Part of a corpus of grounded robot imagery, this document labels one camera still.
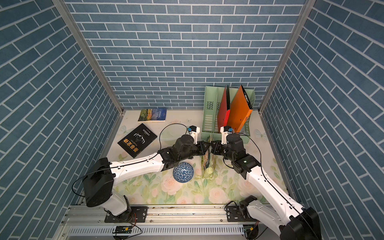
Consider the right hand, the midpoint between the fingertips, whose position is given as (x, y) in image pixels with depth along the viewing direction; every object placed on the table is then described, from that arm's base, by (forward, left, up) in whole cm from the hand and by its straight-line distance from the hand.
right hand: (211, 142), depth 78 cm
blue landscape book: (+34, +46, -19) cm, 60 cm away
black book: (+9, +49, -17) cm, 52 cm away
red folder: (+15, -6, +6) cm, 17 cm away
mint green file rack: (+40, 0, -1) cm, 40 cm away
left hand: (-3, -2, +1) cm, 4 cm away
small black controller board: (-39, +41, -23) cm, 61 cm away
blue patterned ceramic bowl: (-10, +15, -19) cm, 26 cm away
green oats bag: (-8, +1, -6) cm, 10 cm away
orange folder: (+22, -17, +3) cm, 28 cm away
